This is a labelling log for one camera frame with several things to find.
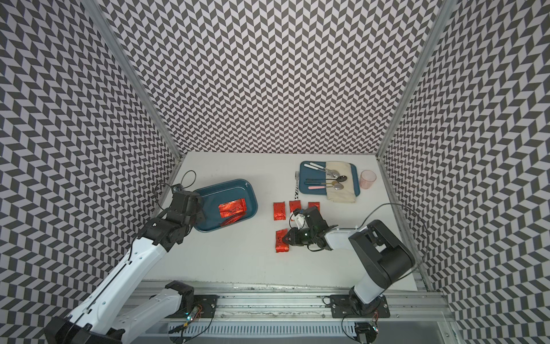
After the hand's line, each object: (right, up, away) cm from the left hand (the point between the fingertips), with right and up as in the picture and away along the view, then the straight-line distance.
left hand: (193, 212), depth 78 cm
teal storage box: (+7, +6, +1) cm, 9 cm away
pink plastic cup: (+73, +12, +24) cm, 78 cm away
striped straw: (+39, +5, +27) cm, 48 cm away
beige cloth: (+64, +4, +25) cm, 69 cm away
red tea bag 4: (+38, 0, +21) cm, 44 cm away
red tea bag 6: (+32, -15, +7) cm, 36 cm away
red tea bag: (+13, +1, +5) cm, 14 cm away
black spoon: (+61, +12, +28) cm, 68 cm away
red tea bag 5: (+47, 0, +21) cm, 52 cm away
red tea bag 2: (+13, -2, +3) cm, 14 cm away
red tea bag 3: (+31, -3, +18) cm, 36 cm away
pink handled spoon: (+61, +8, +29) cm, 68 cm away
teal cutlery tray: (+48, +12, +31) cm, 59 cm away
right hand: (+34, -14, +10) cm, 38 cm away
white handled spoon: (+59, +15, +34) cm, 70 cm away
